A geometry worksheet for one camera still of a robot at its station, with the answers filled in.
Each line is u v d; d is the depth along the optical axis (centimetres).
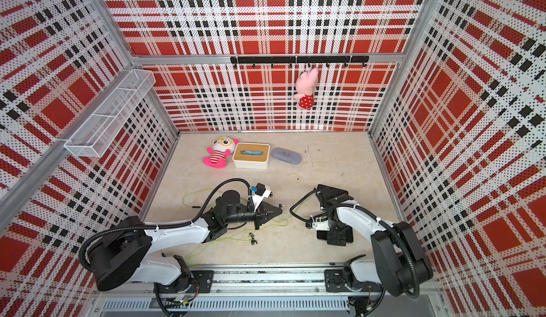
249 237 84
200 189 99
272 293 73
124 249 47
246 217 68
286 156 108
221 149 105
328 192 75
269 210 71
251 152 109
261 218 68
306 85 91
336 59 89
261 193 68
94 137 70
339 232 76
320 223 78
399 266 42
